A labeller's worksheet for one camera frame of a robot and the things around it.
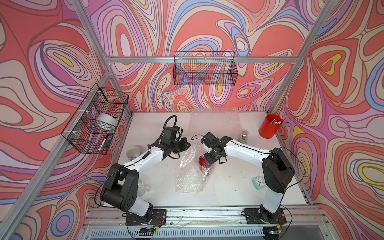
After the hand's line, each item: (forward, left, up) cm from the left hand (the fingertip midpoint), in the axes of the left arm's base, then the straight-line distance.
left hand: (192, 145), depth 86 cm
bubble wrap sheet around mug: (-15, +1, -13) cm, 20 cm away
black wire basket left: (-4, +46, +21) cm, 51 cm away
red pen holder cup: (+17, -53, -3) cm, 56 cm away
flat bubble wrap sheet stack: (+30, -23, -12) cm, 40 cm away
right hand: (-6, -12, -8) cm, 16 cm away
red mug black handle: (-7, -6, -7) cm, 12 cm away
